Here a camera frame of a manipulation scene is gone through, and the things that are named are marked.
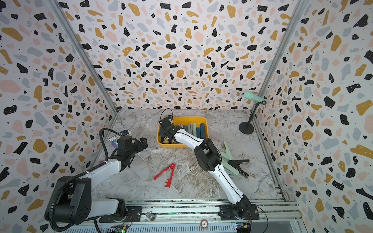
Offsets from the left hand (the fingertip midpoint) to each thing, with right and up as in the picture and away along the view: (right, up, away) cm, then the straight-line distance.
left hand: (143, 141), depth 91 cm
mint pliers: (+54, -16, -2) cm, 56 cm away
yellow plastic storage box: (+34, +9, +18) cm, 39 cm away
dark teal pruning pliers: (+37, +5, +15) cm, 41 cm away
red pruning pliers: (+17, -23, -8) cm, 30 cm away
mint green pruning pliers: (+32, +6, +15) cm, 36 cm away
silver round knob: (+10, -35, -18) cm, 41 cm away
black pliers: (+15, -1, +10) cm, 18 cm away
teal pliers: (+35, +4, +13) cm, 37 cm away
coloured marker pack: (-24, -1, +9) cm, 26 cm away
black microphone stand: (+72, +8, +20) cm, 75 cm away
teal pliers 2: (+26, +8, +17) cm, 32 cm away
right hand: (+11, +5, +11) cm, 17 cm away
